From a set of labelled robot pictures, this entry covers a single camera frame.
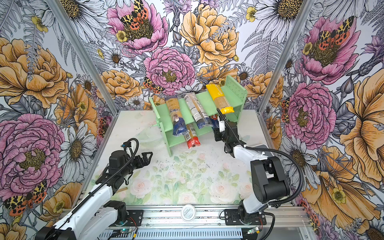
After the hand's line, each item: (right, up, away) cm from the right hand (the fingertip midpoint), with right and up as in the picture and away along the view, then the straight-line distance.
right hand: (217, 131), depth 93 cm
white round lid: (-16, -37, -23) cm, 46 cm away
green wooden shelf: (+11, +23, +1) cm, 26 cm away
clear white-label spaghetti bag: (-10, +7, -17) cm, 21 cm away
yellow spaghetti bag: (0, +19, -7) cm, 20 cm away
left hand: (-41, -15, -8) cm, 44 cm away
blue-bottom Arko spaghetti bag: (-21, +3, -22) cm, 30 cm away
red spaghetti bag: (-16, -3, -7) cm, 18 cm away
